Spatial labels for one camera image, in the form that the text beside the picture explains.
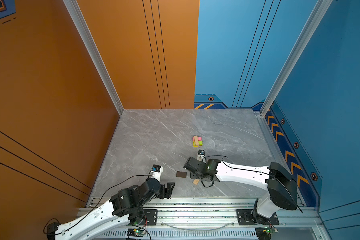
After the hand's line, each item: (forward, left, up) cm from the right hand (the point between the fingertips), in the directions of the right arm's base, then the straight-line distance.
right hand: (192, 174), depth 82 cm
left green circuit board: (-26, +27, -6) cm, 38 cm away
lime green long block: (+23, -6, -3) cm, 24 cm away
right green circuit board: (-25, -36, -6) cm, 45 cm away
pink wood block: (+25, -5, -2) cm, 26 cm away
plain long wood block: (+24, -3, -2) cm, 24 cm away
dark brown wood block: (+2, +7, -5) cm, 8 cm away
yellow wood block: (+21, -2, -4) cm, 21 cm away
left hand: (-6, +12, +4) cm, 14 cm away
